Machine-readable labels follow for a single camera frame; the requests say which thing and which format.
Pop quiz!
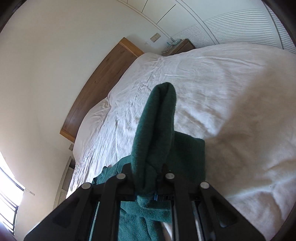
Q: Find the dark framed window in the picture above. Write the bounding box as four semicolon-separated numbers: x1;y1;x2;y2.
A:
0;154;25;235

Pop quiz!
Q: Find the white louvered wardrobe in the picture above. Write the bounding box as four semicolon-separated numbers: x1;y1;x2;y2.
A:
121;1;295;53

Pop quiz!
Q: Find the wooden nightstand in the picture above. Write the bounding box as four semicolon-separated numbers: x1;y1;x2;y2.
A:
162;39;196;56

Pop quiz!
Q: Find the wooden headboard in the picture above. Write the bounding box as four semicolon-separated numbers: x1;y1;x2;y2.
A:
60;37;144;143

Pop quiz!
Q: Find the white bed sheet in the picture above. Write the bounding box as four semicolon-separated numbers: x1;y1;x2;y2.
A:
68;43;295;240

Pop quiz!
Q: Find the low louvered radiator cabinet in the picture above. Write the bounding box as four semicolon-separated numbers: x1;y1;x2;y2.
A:
53;156;75;209

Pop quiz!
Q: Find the dark green knit sweater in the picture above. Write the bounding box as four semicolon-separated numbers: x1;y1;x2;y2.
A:
92;82;206;240

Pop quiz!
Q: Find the beige wall switch plate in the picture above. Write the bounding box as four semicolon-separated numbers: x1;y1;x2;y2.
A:
150;33;161;43

